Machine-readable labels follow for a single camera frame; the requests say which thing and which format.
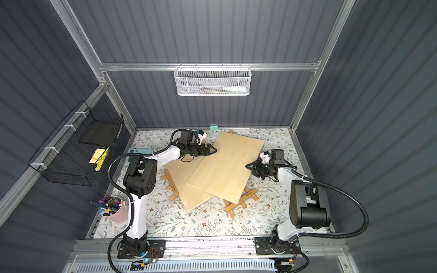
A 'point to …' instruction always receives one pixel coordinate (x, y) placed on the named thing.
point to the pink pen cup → (115, 209)
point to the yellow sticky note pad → (97, 154)
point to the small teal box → (213, 127)
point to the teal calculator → (144, 151)
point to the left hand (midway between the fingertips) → (215, 153)
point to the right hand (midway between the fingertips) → (251, 168)
